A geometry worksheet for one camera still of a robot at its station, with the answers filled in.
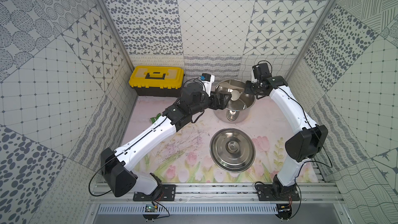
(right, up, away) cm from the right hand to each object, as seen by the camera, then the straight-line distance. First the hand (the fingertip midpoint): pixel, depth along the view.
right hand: (249, 90), depth 85 cm
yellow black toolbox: (-57, +8, +18) cm, 61 cm away
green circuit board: (-50, -56, -14) cm, 77 cm away
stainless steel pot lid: (-9, -34, +2) cm, 35 cm away
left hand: (-16, -1, -18) cm, 25 cm away
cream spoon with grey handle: (-3, -2, +22) cm, 23 cm away
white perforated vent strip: (-33, -56, -15) cm, 67 cm away
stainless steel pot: (-5, -12, +10) cm, 16 cm away
